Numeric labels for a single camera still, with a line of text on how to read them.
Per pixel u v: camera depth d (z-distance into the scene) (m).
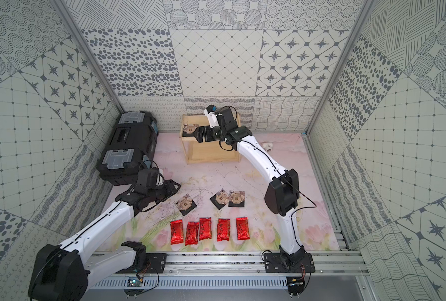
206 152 1.07
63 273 0.39
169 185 0.76
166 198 0.76
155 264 0.74
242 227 0.82
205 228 0.81
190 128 0.93
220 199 0.92
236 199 0.93
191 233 0.79
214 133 0.73
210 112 0.74
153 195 0.70
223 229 0.80
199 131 0.73
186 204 0.90
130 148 0.90
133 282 0.72
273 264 0.73
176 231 0.80
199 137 0.74
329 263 0.76
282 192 0.51
